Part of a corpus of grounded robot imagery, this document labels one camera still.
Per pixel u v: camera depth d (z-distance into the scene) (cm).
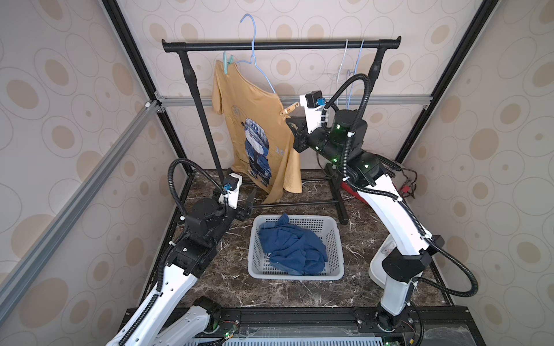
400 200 44
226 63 66
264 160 82
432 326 73
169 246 50
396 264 49
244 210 57
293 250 75
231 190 53
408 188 97
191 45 58
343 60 82
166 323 44
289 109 58
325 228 90
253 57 79
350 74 85
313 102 47
